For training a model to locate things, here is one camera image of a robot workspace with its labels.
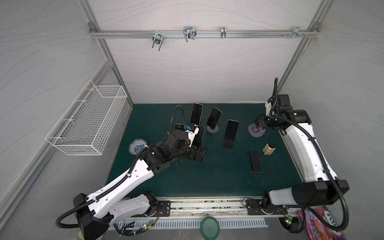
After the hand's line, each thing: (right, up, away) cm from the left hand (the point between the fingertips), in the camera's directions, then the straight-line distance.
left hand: (202, 144), depth 70 cm
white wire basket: (-55, +8, -2) cm, 56 cm away
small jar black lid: (+40, -6, +17) cm, 44 cm away
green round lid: (+3, -33, -9) cm, 34 cm away
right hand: (+33, +12, +7) cm, 36 cm away
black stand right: (+19, -5, +29) cm, 35 cm away
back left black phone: (-3, +15, +27) cm, 31 cm away
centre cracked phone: (-1, 0, +20) cm, 20 cm away
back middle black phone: (+9, +12, +29) cm, 33 cm away
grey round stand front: (+29, +5, +9) cm, 31 cm away
